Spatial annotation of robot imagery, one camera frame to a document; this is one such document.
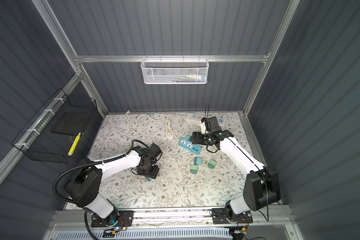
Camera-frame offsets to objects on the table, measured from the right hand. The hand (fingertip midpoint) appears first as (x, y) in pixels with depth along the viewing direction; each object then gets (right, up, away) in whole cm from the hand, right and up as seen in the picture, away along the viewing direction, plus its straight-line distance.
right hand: (197, 139), depth 85 cm
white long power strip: (+2, +15, +30) cm, 33 cm away
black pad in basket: (-68, +9, -9) cm, 69 cm away
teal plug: (-28, -23, -1) cm, 36 cm away
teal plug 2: (+1, -14, +6) cm, 15 cm away
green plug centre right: (+9, -16, +5) cm, 19 cm away
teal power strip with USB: (-6, -4, +14) cm, 16 cm away
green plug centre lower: (-2, -18, +3) cm, 19 cm away
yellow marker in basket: (-60, -1, -16) cm, 62 cm away
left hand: (-26, -21, +1) cm, 34 cm away
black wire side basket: (-72, +1, -21) cm, 75 cm away
